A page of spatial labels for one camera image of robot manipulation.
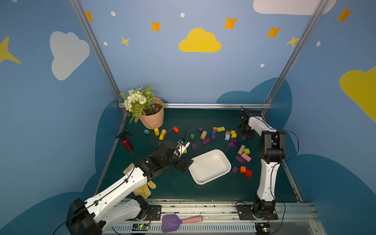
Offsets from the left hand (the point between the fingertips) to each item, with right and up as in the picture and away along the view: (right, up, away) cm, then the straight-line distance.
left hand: (189, 155), depth 75 cm
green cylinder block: (+2, +8, +29) cm, 30 cm away
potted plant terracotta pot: (-29, +29, +11) cm, 42 cm away
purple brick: (+11, +4, +27) cm, 29 cm away
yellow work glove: (-25, -21, +5) cm, 33 cm away
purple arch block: (+30, +3, +24) cm, 39 cm away
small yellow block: (-20, +7, +30) cm, 37 cm away
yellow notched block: (+32, +9, +29) cm, 44 cm away
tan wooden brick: (+10, +8, +29) cm, 32 cm away
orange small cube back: (+19, +13, +32) cm, 40 cm away
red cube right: (+36, -13, +11) cm, 39 cm away
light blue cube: (+28, +7, +29) cm, 41 cm away
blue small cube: (+18, +11, +30) cm, 37 cm away
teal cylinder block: (-32, +11, +31) cm, 46 cm away
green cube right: (+39, -2, +21) cm, 44 cm away
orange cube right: (+33, -12, +13) cm, 37 cm away
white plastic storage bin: (+13, -11, +16) cm, 23 cm away
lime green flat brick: (+24, +13, +33) cm, 43 cm away
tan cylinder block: (-19, +11, +32) cm, 39 cm away
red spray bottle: (-40, +5, +16) cm, 44 cm away
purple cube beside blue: (+17, +7, +29) cm, 34 cm away
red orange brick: (-10, +13, +33) cm, 37 cm away
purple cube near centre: (+4, +1, +23) cm, 24 cm away
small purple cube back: (+9, +13, +33) cm, 36 cm away
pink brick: (+38, -5, +19) cm, 43 cm away
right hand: (+42, +10, +29) cm, 52 cm away
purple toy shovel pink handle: (-9, -33, -3) cm, 35 cm away
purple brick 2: (+33, -7, +18) cm, 39 cm away
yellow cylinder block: (-24, +11, +29) cm, 39 cm away
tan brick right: (+36, -1, +23) cm, 43 cm away
